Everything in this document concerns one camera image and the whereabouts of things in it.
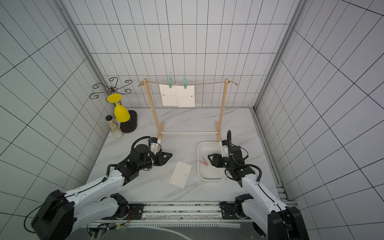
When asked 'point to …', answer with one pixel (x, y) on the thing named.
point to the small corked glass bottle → (117, 133)
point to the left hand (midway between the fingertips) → (169, 157)
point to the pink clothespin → (204, 162)
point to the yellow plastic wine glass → (121, 113)
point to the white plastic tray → (206, 171)
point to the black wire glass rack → (128, 127)
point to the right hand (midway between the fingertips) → (212, 153)
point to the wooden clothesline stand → (218, 124)
